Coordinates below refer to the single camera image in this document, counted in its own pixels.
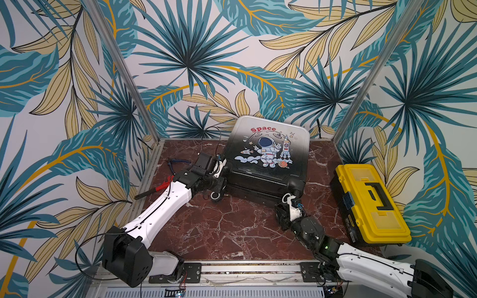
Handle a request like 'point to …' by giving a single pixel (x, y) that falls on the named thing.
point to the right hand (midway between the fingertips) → (279, 205)
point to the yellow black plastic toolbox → (371, 215)
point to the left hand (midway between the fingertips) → (221, 184)
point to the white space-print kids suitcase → (267, 157)
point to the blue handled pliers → (177, 160)
